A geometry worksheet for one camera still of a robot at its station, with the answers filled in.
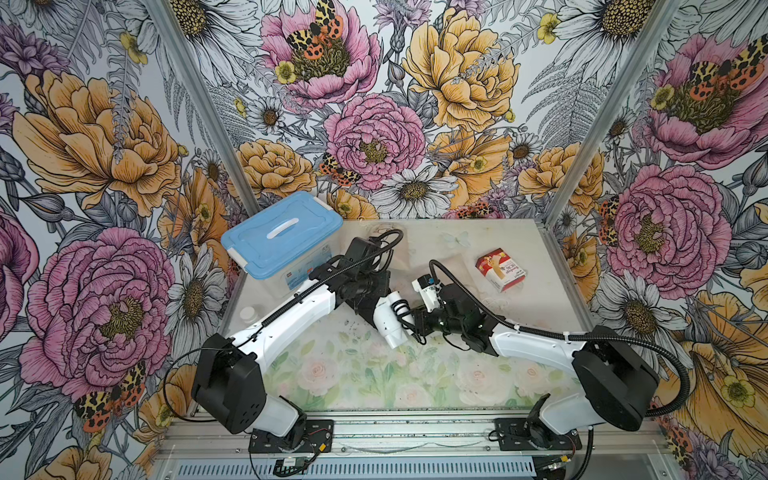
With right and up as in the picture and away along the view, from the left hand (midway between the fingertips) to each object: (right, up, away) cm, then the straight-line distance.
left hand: (381, 290), depth 83 cm
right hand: (+6, -9, 0) cm, 11 cm away
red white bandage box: (+40, +4, +20) cm, 44 cm away
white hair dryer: (+3, -8, 0) cm, 8 cm away
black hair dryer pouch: (-5, -4, +1) cm, 6 cm away
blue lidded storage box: (-31, +13, +9) cm, 34 cm away
